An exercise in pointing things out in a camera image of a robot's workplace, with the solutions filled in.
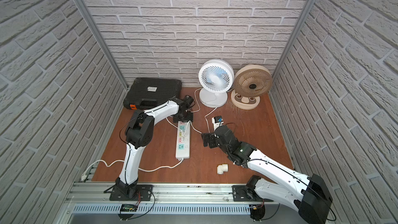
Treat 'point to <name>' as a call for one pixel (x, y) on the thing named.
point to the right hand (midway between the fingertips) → (210, 133)
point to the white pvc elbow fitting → (223, 168)
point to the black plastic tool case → (147, 93)
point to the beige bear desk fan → (251, 82)
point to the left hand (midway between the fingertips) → (183, 116)
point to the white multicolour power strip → (183, 137)
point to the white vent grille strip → (114, 209)
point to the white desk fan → (216, 76)
